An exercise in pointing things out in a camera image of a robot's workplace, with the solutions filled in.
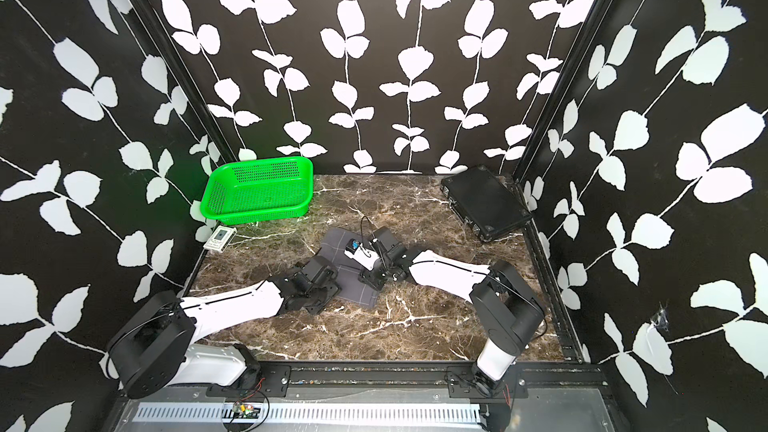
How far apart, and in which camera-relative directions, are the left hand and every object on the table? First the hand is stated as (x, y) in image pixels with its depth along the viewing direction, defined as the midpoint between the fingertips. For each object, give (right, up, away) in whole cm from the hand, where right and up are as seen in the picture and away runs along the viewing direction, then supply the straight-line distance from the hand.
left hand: (343, 287), depth 88 cm
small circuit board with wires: (-21, -25, -17) cm, 37 cm away
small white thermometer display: (-43, +13, +11) cm, 46 cm away
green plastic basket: (-38, +30, +27) cm, 55 cm away
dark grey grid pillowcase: (-5, +11, +11) cm, 16 cm away
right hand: (+6, +6, -1) cm, 9 cm away
